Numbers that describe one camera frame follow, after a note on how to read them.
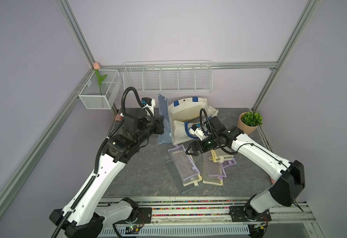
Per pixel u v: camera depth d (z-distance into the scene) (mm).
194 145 669
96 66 893
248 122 964
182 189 824
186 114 997
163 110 652
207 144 662
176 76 1011
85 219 378
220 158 890
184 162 906
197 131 720
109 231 706
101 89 890
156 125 556
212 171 872
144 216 738
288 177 410
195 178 848
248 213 653
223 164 894
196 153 667
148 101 529
